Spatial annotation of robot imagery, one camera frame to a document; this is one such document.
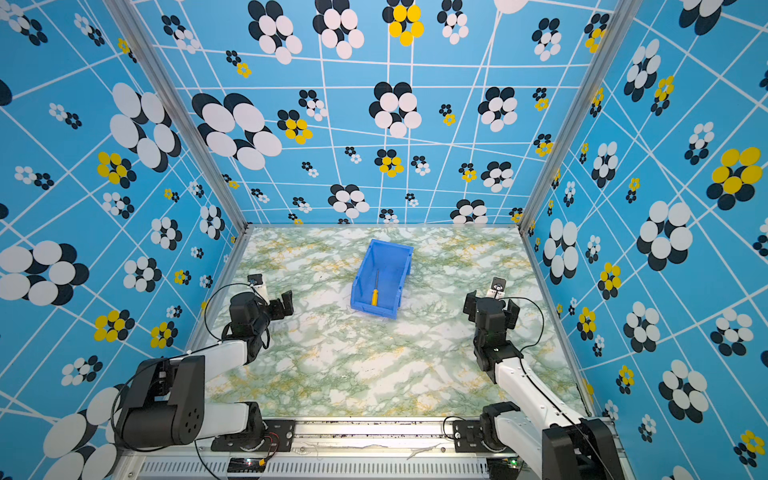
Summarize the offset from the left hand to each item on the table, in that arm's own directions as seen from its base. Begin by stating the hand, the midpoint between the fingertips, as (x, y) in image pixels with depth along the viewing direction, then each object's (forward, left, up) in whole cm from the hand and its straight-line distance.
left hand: (277, 292), depth 92 cm
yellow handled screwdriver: (+4, -30, -6) cm, 31 cm away
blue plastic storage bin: (+4, -27, -6) cm, 28 cm away
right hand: (-5, -66, +5) cm, 66 cm away
